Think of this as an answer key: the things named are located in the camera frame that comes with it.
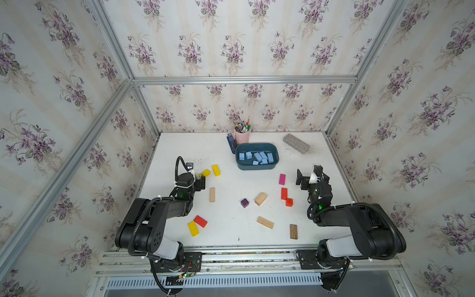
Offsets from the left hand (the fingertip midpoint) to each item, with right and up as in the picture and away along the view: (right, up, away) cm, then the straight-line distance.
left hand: (192, 175), depth 93 cm
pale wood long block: (+10, -10, 0) cm, 14 cm away
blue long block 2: (+38, +10, +14) cm, 42 cm away
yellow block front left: (+3, -23, -11) cm, 25 cm away
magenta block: (+48, -3, +5) cm, 48 cm away
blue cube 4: (+39, +7, +11) cm, 41 cm away
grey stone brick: (+60, +17, +18) cm, 65 cm away
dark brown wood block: (+48, -23, -12) cm, 55 cm away
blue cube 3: (+34, +6, +9) cm, 35 cm away
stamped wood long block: (+36, -20, -10) cm, 43 cm away
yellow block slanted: (+6, 0, +8) cm, 10 cm away
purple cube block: (+27, -13, -5) cm, 30 cm away
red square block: (+49, -13, -3) cm, 51 cm away
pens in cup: (+26, +27, +18) cm, 41 cm away
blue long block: (+35, +10, +14) cm, 39 cm away
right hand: (+61, +3, -5) cm, 61 cm away
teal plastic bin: (+33, +14, +19) cm, 41 cm away
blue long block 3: (+43, +8, +14) cm, 46 cm away
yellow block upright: (+12, +2, +8) cm, 14 cm away
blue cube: (+26, +10, +12) cm, 30 cm away
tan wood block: (+35, -11, -4) cm, 37 cm away
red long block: (+47, -9, -1) cm, 48 cm away
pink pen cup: (+26, +20, +19) cm, 38 cm away
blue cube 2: (+30, +10, +12) cm, 34 cm away
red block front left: (+6, -20, -9) cm, 23 cm away
